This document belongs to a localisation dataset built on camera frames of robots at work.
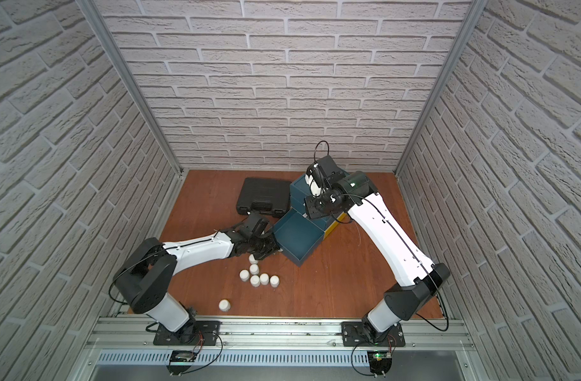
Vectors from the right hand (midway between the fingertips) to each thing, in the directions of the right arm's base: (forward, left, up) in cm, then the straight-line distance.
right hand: (317, 208), depth 72 cm
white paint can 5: (-13, +15, -25) cm, 32 cm away
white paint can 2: (-9, +23, -24) cm, 35 cm away
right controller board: (-39, -17, -29) cm, 51 cm away
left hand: (-1, +11, -21) cm, 24 cm away
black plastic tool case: (+24, +20, -22) cm, 38 cm away
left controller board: (-34, +44, -26) cm, 61 cm away
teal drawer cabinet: (+11, +5, -5) cm, 14 cm away
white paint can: (-5, +24, -24) cm, 34 cm away
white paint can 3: (-13, +23, -24) cm, 36 cm away
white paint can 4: (-12, +19, -24) cm, 33 cm away
